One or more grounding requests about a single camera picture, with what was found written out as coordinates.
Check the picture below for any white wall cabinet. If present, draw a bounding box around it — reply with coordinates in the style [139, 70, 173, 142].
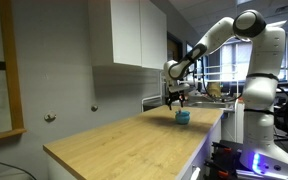
[87, 0, 168, 71]

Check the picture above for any tan brown bag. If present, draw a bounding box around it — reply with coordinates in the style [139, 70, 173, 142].
[206, 82, 223, 99]

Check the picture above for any large metal wall knob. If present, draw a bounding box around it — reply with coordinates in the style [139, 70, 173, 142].
[44, 111, 57, 123]

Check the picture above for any black orange clamp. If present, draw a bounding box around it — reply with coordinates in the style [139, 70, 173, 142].
[211, 141, 242, 158]
[203, 159, 239, 180]

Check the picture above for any black robot wrist cable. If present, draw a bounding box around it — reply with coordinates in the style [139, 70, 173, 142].
[197, 54, 243, 102]

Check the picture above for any thin black floor cable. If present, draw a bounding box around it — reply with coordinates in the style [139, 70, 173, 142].
[0, 157, 38, 180]

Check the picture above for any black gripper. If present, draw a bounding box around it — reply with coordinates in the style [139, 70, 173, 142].
[166, 90, 186, 111]

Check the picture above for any blue round cup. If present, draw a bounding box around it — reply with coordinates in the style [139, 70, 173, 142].
[174, 110, 191, 126]

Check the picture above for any wooden framed whiteboard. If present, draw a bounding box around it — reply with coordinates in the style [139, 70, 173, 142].
[0, 0, 28, 145]

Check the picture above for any stainless steel sink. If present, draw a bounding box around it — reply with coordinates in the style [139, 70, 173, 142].
[185, 99, 236, 110]

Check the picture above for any white drawer handle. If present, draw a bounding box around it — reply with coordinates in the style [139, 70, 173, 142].
[190, 165, 202, 180]

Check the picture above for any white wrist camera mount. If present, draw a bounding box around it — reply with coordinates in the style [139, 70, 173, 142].
[168, 83, 191, 94]

